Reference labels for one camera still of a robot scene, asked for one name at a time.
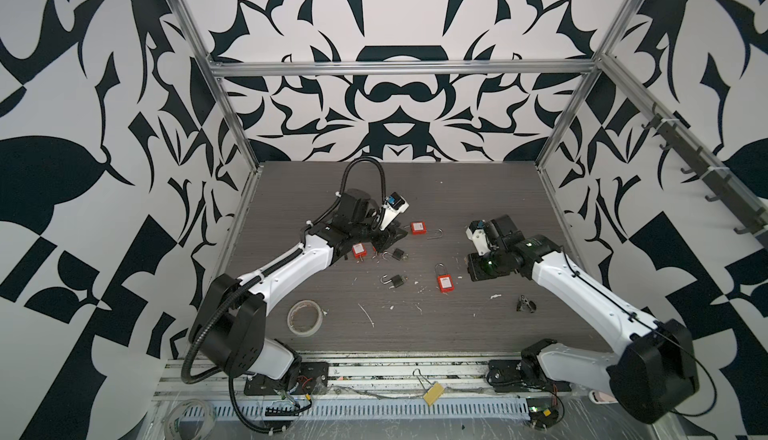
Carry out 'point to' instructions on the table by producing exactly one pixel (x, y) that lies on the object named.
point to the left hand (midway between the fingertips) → (403, 221)
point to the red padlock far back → (417, 228)
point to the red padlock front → (445, 282)
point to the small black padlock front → (396, 281)
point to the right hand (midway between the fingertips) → (470, 266)
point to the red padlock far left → (359, 250)
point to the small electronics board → (542, 412)
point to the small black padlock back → (398, 253)
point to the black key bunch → (524, 301)
